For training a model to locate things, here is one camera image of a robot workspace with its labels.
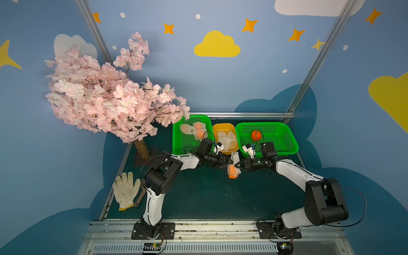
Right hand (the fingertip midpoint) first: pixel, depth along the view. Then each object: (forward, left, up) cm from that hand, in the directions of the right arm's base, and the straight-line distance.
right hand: (238, 164), depth 85 cm
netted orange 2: (+32, +25, -5) cm, 41 cm away
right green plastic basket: (+24, -35, -10) cm, 44 cm away
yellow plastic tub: (+33, +5, -7) cm, 34 cm away
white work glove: (-15, +62, -9) cm, 64 cm away
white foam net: (+20, +7, -4) cm, 22 cm away
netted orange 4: (-4, +3, 0) cm, 5 cm away
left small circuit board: (-39, +41, -13) cm, 57 cm away
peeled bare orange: (+25, -14, -5) cm, 29 cm away
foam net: (+21, +2, -3) cm, 21 cm away
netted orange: (+27, +32, -3) cm, 42 cm away
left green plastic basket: (+25, +32, -7) cm, 42 cm away
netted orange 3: (+23, +23, -4) cm, 33 cm away
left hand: (+2, +2, -1) cm, 3 cm away
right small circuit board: (-35, -22, -14) cm, 44 cm away
